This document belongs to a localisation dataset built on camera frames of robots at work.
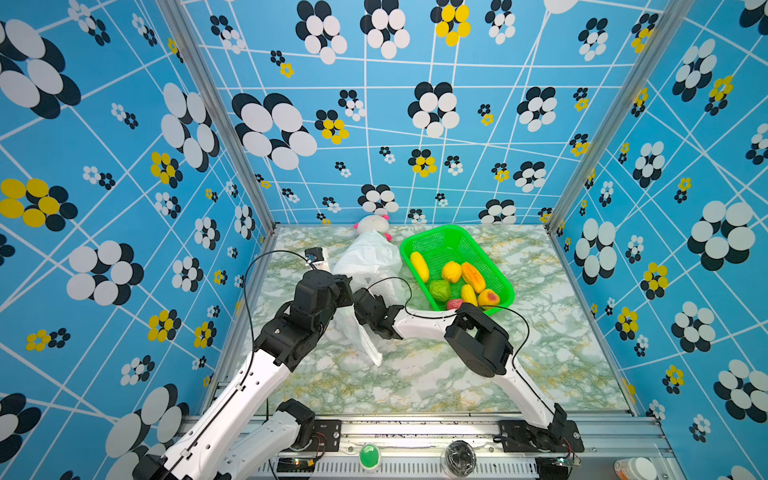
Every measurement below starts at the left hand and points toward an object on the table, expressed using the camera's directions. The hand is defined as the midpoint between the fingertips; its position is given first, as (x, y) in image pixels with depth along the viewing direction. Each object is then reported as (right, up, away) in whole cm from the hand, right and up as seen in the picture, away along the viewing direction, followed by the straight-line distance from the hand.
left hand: (345, 274), depth 73 cm
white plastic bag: (+7, +3, +5) cm, 8 cm away
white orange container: (+64, -41, -9) cm, 76 cm away
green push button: (+7, -38, -10) cm, 40 cm away
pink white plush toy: (+5, +17, +39) cm, 43 cm away
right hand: (+1, -11, +26) cm, 28 cm away
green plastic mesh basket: (+34, +9, +38) cm, 51 cm away
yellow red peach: (+42, -9, +20) cm, 47 cm away
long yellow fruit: (+36, -8, +21) cm, 43 cm away
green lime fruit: (+27, -7, +21) cm, 35 cm away
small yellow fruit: (+32, -1, +26) cm, 41 cm away
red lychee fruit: (+31, -11, +18) cm, 38 cm away
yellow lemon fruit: (+21, +1, +30) cm, 36 cm away
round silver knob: (+26, -38, -11) cm, 47 cm away
